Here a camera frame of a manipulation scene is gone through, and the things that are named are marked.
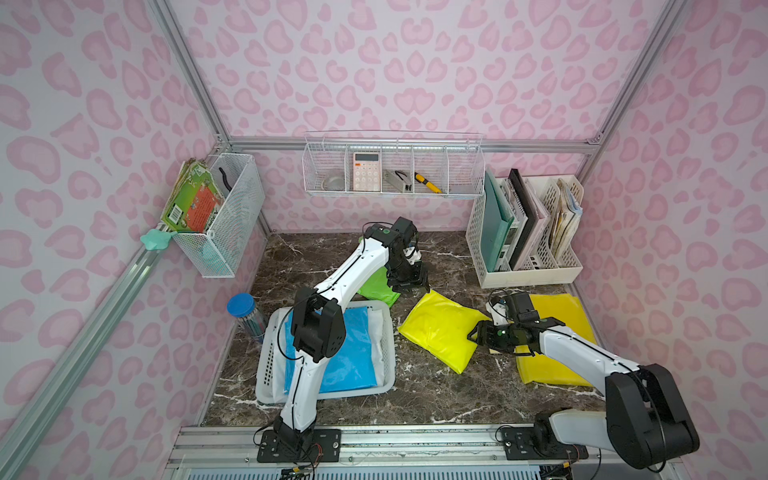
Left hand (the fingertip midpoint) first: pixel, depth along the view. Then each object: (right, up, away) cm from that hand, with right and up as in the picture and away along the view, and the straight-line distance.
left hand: (421, 284), depth 86 cm
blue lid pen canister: (-46, -5, -9) cm, 48 cm away
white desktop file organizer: (+44, +4, +21) cm, 49 cm away
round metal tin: (-27, +32, +10) cm, 43 cm away
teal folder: (+20, +18, -4) cm, 27 cm away
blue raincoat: (-19, -21, -8) cm, 29 cm away
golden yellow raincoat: (+49, -10, +11) cm, 51 cm away
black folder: (+31, +19, -4) cm, 37 cm away
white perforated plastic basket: (-41, -18, -7) cm, 45 cm away
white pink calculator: (-17, +35, +9) cm, 40 cm away
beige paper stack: (+44, +19, +4) cm, 48 cm away
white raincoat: (-13, -14, +1) cm, 19 cm away
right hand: (+16, -15, +2) cm, 22 cm away
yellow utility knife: (+1, +33, +12) cm, 35 cm away
